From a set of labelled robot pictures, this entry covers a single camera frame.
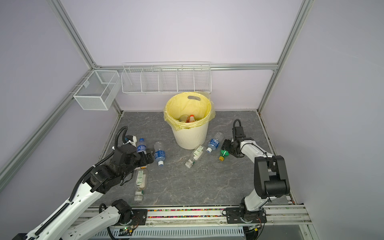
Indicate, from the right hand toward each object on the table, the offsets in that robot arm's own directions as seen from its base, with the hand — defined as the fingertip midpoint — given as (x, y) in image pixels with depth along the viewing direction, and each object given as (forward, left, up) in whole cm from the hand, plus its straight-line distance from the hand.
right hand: (227, 149), depth 94 cm
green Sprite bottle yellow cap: (-3, +2, +1) cm, 4 cm away
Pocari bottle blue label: (-5, +42, +3) cm, 42 cm away
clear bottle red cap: (+20, +23, +8) cm, 32 cm away
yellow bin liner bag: (+23, +25, +13) cm, 37 cm away
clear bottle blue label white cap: (+4, +8, +1) cm, 9 cm away
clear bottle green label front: (-21, +50, +2) cm, 54 cm away
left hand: (-13, +44, +18) cm, 49 cm away
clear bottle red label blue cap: (+20, +28, +8) cm, 35 cm away
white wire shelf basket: (+37, +40, +29) cm, 62 cm away
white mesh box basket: (+31, +84, +24) cm, 92 cm away
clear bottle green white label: (-3, +19, +1) cm, 19 cm away
